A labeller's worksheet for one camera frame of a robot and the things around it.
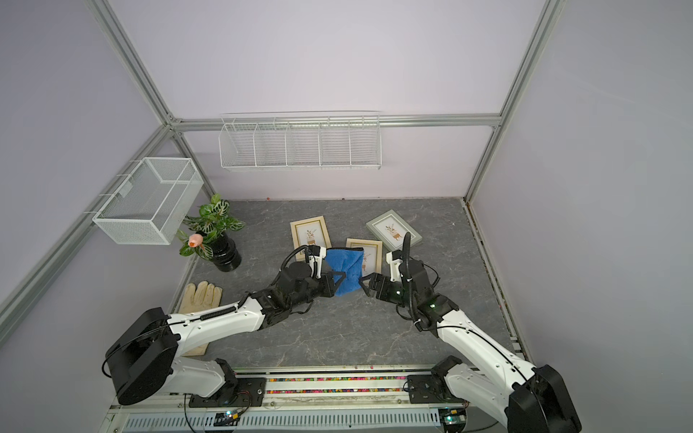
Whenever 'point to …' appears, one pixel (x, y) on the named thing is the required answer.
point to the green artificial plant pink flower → (201, 232)
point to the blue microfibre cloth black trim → (348, 261)
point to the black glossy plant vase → (226, 255)
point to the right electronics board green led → (453, 419)
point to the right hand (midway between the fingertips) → (367, 281)
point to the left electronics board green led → (226, 419)
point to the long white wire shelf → (321, 140)
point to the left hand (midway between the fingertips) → (345, 277)
